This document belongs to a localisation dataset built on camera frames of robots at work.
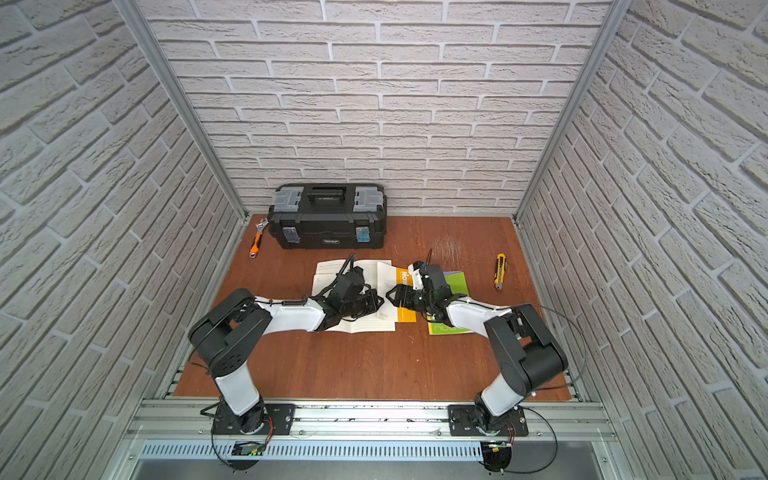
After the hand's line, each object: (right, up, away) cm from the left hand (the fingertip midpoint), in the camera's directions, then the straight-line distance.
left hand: (391, 298), depth 91 cm
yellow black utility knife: (+38, +7, +12) cm, 41 cm away
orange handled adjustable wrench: (-51, +16, +17) cm, 56 cm away
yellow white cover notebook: (+4, +5, +10) cm, 12 cm away
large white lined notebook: (-4, +7, +4) cm, 9 cm away
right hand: (+2, 0, +1) cm, 2 cm away
